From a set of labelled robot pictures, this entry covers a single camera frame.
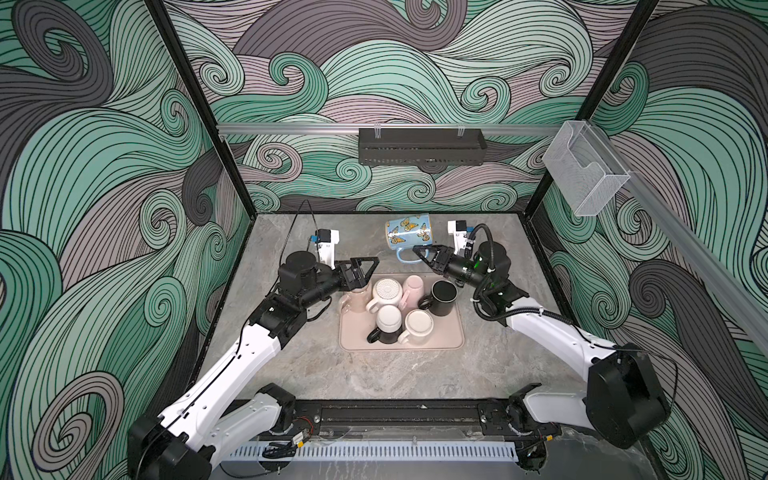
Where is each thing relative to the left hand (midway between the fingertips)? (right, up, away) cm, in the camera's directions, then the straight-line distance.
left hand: (369, 261), depth 70 cm
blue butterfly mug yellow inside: (+10, +7, +3) cm, 12 cm away
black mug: (+21, -12, +16) cm, 29 cm away
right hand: (+12, +2, +4) cm, 12 cm away
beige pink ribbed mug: (-6, -16, +21) cm, 27 cm away
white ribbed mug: (+5, -11, +18) cm, 22 cm away
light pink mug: (+13, -10, +18) cm, 24 cm away
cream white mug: (+14, -20, +13) cm, 27 cm away
